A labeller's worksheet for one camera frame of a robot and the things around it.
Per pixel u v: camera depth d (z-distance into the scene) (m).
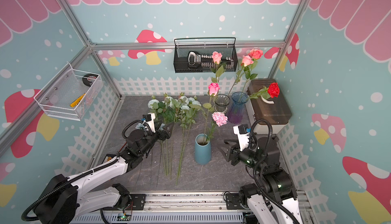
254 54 0.83
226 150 0.55
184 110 1.06
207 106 0.67
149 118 0.68
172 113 1.03
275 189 0.42
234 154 0.52
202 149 0.73
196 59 0.89
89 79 0.81
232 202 0.74
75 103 0.71
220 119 0.63
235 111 0.97
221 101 0.92
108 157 0.87
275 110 0.97
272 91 0.75
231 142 0.62
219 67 0.80
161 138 0.71
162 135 0.70
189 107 1.06
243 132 0.52
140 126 0.98
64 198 0.41
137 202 0.75
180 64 0.88
